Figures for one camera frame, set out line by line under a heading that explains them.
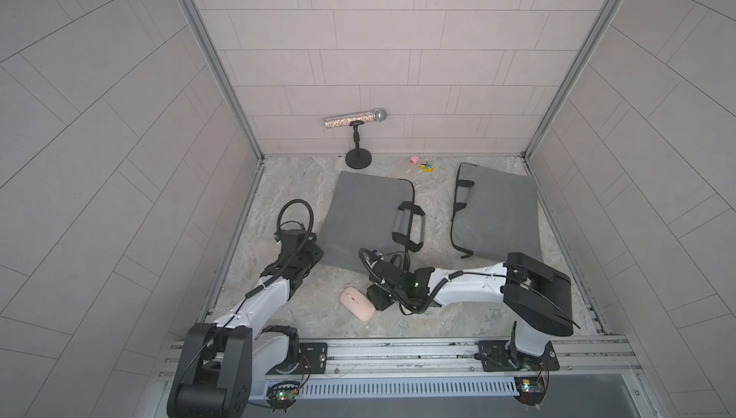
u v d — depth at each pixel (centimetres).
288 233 75
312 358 71
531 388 68
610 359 72
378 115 99
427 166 112
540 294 42
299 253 63
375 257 74
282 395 64
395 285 63
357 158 115
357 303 79
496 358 71
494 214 99
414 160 113
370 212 97
